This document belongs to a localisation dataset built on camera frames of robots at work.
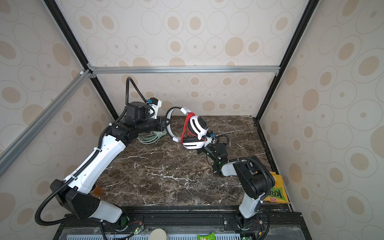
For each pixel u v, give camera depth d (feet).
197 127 1.98
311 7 2.23
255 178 1.60
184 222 2.45
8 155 1.67
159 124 2.06
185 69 2.99
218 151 2.26
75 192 1.28
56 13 2.26
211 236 2.25
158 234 2.14
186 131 2.01
